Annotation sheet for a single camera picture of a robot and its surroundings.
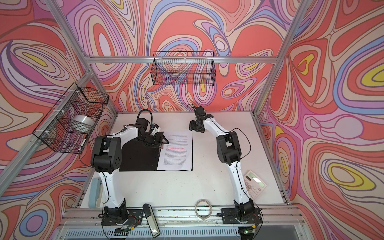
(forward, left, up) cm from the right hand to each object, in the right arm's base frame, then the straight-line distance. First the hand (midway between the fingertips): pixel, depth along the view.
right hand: (194, 130), depth 106 cm
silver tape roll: (-15, +55, +30) cm, 65 cm away
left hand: (-11, +20, +2) cm, 23 cm away
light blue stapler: (-42, +53, +3) cm, 67 cm away
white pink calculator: (-39, -32, -1) cm, 50 cm away
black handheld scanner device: (-55, +22, +2) cm, 59 cm away
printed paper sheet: (-18, +12, -2) cm, 22 cm away
